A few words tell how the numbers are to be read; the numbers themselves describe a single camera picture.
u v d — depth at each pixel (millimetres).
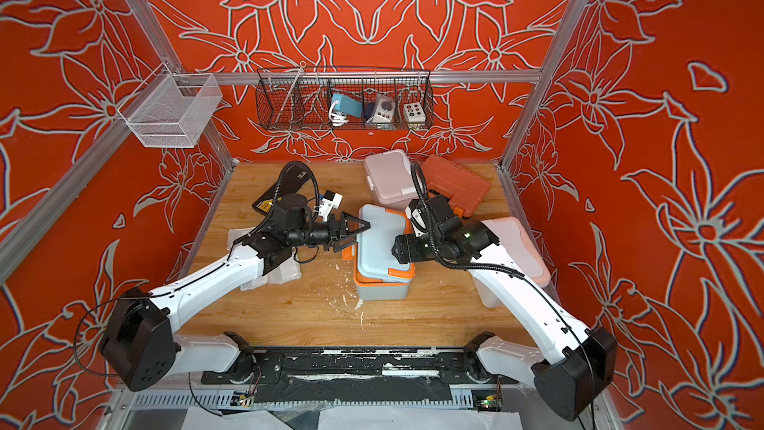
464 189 1066
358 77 922
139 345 407
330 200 723
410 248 643
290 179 1142
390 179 978
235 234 980
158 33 821
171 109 922
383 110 902
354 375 729
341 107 846
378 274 710
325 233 668
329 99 868
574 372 365
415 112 944
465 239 502
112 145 678
